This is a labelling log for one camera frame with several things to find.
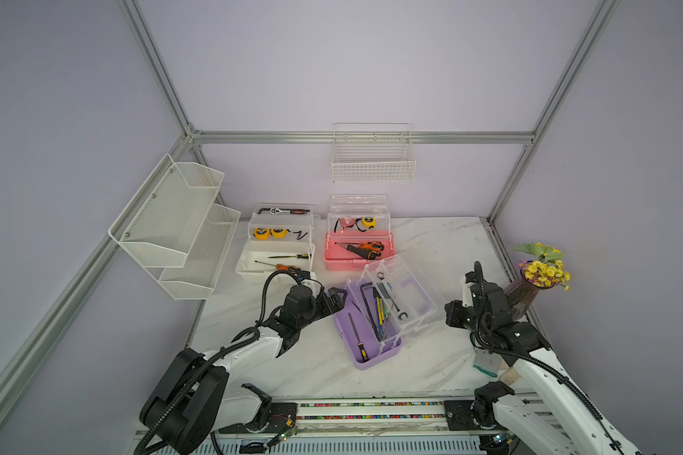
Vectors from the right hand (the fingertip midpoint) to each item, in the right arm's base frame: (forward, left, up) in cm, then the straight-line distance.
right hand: (448, 311), depth 80 cm
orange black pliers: (+32, +18, -10) cm, 38 cm away
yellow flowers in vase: (+5, -24, +11) cm, 27 cm away
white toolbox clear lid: (+39, +53, -2) cm, 66 cm away
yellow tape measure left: (+35, +61, -3) cm, 70 cm away
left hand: (+6, +32, -3) cm, 33 cm away
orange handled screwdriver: (+25, +54, -11) cm, 60 cm away
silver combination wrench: (+12, +19, +1) cm, 22 cm away
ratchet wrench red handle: (+43, +57, 0) cm, 72 cm away
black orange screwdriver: (+29, +21, -9) cm, 37 cm away
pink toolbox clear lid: (+43, +24, -3) cm, 49 cm away
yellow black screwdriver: (-5, +26, -10) cm, 28 cm away
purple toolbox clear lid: (+3, +15, +1) cm, 15 cm away
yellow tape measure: (+34, +54, -3) cm, 64 cm away
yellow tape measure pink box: (+39, +21, -4) cm, 44 cm away
